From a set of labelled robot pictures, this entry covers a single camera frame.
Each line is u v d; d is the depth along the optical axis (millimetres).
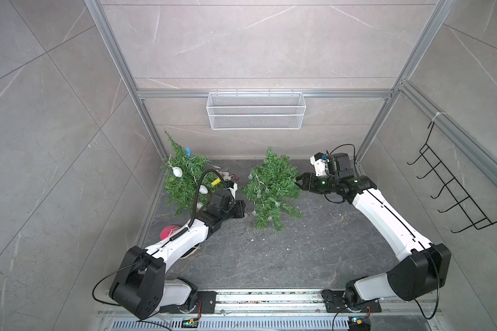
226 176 1102
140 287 408
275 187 700
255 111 1007
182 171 759
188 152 795
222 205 661
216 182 837
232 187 776
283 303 747
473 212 621
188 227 541
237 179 1115
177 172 730
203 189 792
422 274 404
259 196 780
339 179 592
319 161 716
